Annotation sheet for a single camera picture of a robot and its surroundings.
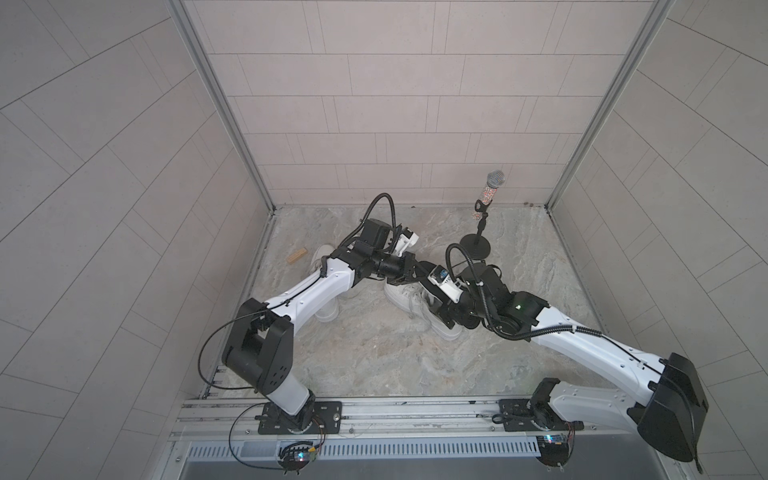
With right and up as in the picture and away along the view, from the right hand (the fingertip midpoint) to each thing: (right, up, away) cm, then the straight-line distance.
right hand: (439, 296), depth 78 cm
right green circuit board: (+25, -34, -9) cm, 43 cm away
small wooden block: (-46, +8, +23) cm, 52 cm away
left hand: (-3, +6, -3) cm, 7 cm away
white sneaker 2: (-7, -2, +5) cm, 8 cm away
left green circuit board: (-33, -32, -14) cm, 48 cm away
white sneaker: (-30, -6, +5) cm, 31 cm away
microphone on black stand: (+16, +12, +24) cm, 32 cm away
